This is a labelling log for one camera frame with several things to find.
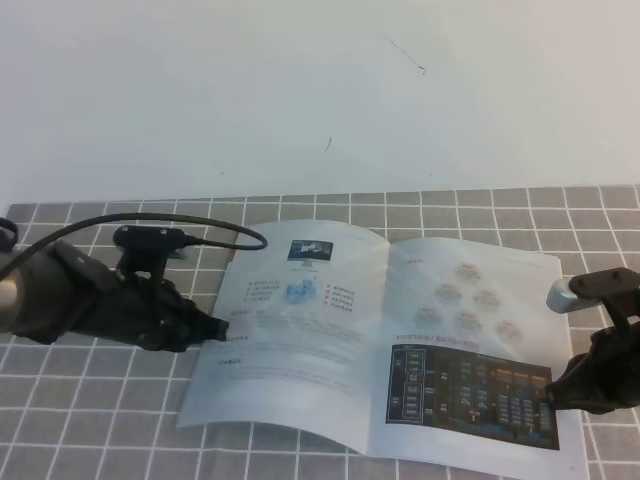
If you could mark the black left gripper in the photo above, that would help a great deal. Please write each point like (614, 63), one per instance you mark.
(132, 304)

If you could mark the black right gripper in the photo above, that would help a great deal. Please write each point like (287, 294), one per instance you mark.
(604, 379)

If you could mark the white booklet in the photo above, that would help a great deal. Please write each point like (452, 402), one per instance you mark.
(432, 349)

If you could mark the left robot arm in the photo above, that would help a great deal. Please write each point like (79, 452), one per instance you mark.
(61, 290)

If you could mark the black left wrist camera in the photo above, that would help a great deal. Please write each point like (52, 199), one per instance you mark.
(150, 242)

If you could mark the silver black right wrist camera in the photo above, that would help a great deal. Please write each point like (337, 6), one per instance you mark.
(617, 290)

